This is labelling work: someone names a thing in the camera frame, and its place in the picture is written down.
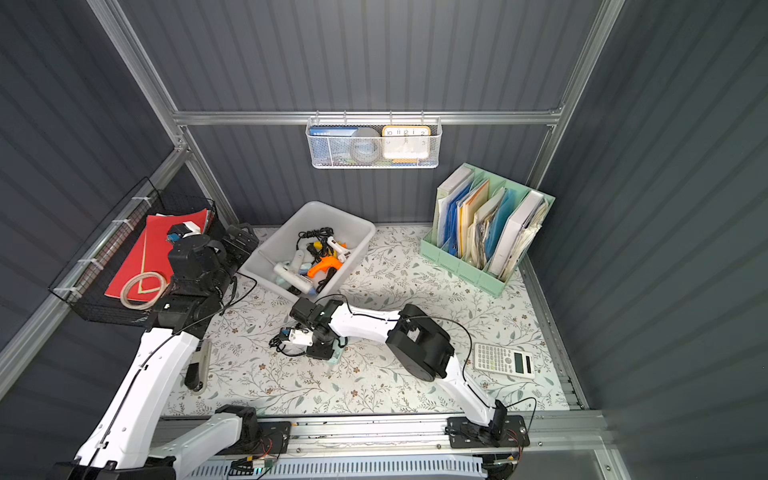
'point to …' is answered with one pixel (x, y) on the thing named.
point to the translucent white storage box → (356, 233)
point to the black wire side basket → (82, 287)
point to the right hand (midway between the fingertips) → (321, 342)
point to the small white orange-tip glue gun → (340, 247)
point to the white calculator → (504, 360)
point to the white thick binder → (531, 203)
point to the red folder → (151, 251)
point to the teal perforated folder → (497, 222)
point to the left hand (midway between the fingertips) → (235, 234)
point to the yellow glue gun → (314, 247)
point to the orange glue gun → (323, 264)
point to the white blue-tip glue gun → (291, 275)
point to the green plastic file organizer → (483, 225)
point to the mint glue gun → (340, 342)
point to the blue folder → (451, 219)
